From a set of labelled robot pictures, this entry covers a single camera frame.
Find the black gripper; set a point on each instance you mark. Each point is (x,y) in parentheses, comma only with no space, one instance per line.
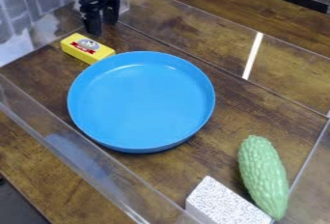
(91,14)

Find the yellow block with label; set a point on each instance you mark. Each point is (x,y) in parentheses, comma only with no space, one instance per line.
(85,49)

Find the blue round tray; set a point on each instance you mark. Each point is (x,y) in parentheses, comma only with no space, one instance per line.
(140,102)

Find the white speckled foam block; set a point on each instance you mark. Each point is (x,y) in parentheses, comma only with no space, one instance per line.
(216,205)

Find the green bitter gourd toy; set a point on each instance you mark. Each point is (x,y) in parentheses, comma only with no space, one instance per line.
(263,175)

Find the clear acrylic enclosure wall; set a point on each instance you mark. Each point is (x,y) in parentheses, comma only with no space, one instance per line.
(263,50)

